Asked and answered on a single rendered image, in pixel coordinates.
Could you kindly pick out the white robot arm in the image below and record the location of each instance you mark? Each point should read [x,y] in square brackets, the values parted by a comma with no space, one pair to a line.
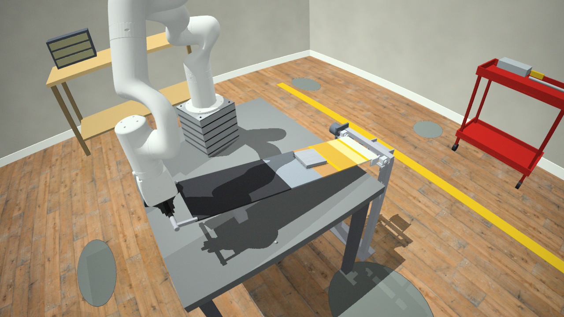
[145,147]

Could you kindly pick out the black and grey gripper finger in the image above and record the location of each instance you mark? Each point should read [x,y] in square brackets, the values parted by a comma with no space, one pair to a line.
[170,201]
[160,206]

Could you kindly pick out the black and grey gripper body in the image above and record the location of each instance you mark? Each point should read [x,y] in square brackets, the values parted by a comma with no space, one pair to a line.
[157,189]

